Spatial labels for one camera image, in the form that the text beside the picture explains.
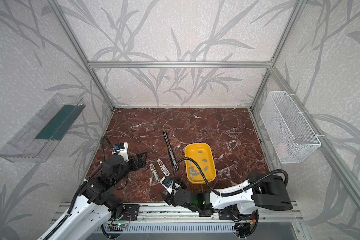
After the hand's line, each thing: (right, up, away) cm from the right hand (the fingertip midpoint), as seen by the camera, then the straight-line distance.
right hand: (165, 180), depth 73 cm
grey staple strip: (+19, +10, +22) cm, 31 cm away
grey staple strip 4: (+12, +13, -14) cm, 23 cm away
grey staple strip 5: (+15, -2, +13) cm, 20 cm away
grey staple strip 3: (+22, 0, +19) cm, 29 cm away
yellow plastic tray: (+20, +9, +21) cm, 30 cm away
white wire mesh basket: (+55, +22, -13) cm, 60 cm away
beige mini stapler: (-8, -1, +11) cm, 14 cm away
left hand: (-12, +14, +3) cm, 19 cm away
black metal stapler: (+3, +3, +15) cm, 15 cm away
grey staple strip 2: (+22, +5, +18) cm, 28 cm away
